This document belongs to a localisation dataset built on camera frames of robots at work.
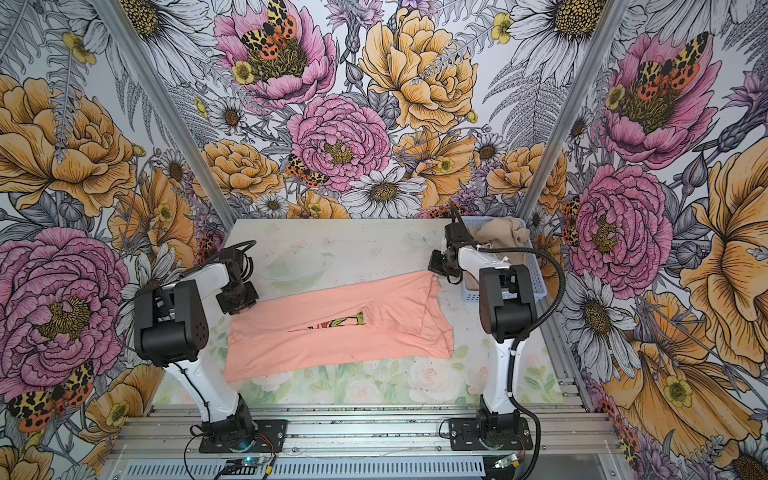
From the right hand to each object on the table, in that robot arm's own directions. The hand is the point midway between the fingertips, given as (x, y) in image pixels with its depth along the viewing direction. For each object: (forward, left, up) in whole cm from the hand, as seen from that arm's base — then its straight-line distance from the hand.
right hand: (435, 273), depth 103 cm
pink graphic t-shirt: (-14, +14, -2) cm, 20 cm away
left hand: (-13, +61, -1) cm, 62 cm away
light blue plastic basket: (-10, -11, +1) cm, 15 cm away
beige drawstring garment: (+10, -23, +8) cm, 27 cm away
